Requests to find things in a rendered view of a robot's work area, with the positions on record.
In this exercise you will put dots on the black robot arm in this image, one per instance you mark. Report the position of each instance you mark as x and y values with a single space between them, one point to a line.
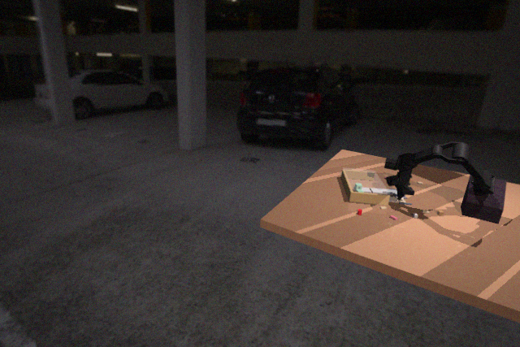
482 180

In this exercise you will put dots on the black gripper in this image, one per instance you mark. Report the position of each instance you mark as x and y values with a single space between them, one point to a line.
404 188

